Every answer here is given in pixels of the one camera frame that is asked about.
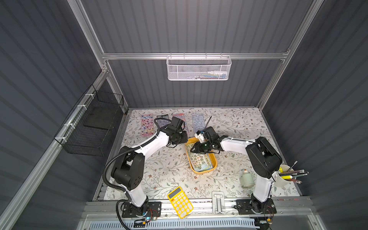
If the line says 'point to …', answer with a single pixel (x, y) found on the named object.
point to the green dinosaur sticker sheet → (200, 162)
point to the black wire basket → (86, 130)
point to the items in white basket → (212, 74)
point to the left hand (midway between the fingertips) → (189, 140)
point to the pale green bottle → (247, 179)
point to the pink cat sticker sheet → (147, 124)
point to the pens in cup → (285, 175)
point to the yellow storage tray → (213, 157)
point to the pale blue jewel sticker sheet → (198, 121)
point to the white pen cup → (280, 181)
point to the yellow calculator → (181, 202)
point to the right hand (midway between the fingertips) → (193, 151)
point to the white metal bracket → (218, 202)
